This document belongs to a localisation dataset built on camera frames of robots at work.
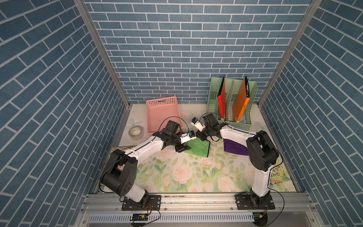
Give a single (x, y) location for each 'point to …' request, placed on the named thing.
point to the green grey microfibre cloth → (199, 147)
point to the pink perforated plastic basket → (160, 111)
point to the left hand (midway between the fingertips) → (190, 142)
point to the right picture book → (279, 178)
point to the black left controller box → (139, 217)
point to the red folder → (221, 98)
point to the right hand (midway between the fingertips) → (198, 132)
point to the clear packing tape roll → (136, 133)
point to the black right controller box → (260, 219)
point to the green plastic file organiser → (232, 86)
